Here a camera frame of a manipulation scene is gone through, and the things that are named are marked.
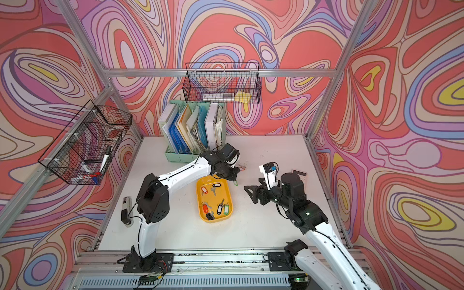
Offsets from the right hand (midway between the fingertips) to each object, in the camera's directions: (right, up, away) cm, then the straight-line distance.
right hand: (254, 188), depth 72 cm
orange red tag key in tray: (-22, -14, +17) cm, 31 cm away
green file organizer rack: (-43, +12, +30) cm, 54 cm away
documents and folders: (-31, +27, +22) cm, 46 cm away
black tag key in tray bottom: (-20, -16, +15) cm, 30 cm away
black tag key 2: (-15, -13, +17) cm, 26 cm away
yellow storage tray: (-18, -11, +19) cm, 29 cm away
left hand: (-6, +2, +17) cm, 18 cm away
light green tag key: (-12, -14, +17) cm, 25 cm away
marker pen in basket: (-58, +12, -3) cm, 60 cm away
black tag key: (-17, -3, +24) cm, 30 cm away
